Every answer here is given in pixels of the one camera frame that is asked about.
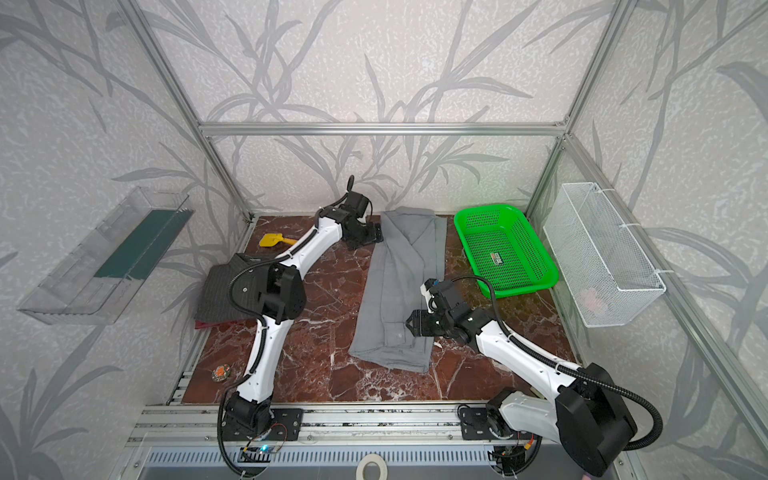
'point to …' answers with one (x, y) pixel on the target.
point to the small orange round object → (221, 372)
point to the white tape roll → (375, 459)
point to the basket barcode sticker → (497, 258)
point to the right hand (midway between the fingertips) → (413, 314)
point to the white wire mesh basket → (607, 269)
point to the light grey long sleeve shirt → (410, 250)
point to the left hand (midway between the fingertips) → (380, 231)
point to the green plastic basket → (503, 248)
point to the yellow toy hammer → (271, 239)
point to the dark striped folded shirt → (215, 304)
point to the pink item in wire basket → (588, 298)
